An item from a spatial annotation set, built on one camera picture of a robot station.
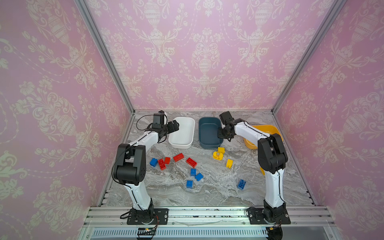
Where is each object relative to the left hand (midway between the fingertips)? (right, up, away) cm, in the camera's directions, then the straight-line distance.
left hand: (174, 125), depth 97 cm
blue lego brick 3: (+10, -32, -16) cm, 37 cm away
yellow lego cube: (+31, -16, 0) cm, 35 cm away
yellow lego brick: (+34, -23, -7) cm, 42 cm away
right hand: (+31, -6, +4) cm, 32 cm away
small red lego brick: (-4, -22, -2) cm, 23 cm away
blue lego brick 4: (+39, -33, -14) cm, 53 cm away
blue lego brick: (-12, -22, -6) cm, 26 cm away
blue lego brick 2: (+13, -27, -12) cm, 32 cm away
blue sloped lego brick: (+16, -30, -10) cm, 36 cm away
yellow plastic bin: (+67, -3, +9) cm, 67 cm away
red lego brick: (+11, -23, -5) cm, 26 cm away
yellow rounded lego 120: (+27, -19, -4) cm, 34 cm away
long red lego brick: (+3, -20, -3) cm, 21 cm away
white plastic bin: (+5, -9, +6) cm, 12 cm away
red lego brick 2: (-7, -24, -7) cm, 26 cm away
